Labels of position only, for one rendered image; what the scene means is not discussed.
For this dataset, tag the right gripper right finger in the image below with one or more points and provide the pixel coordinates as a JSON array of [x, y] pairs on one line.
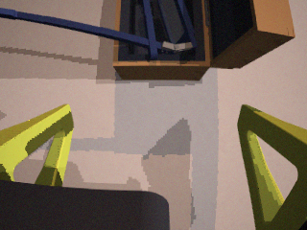
[[291, 142]]

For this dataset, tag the dark blue glasses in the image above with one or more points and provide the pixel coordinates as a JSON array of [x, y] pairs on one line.
[[174, 16]]

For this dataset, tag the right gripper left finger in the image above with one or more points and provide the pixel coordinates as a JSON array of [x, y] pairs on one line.
[[19, 141]]

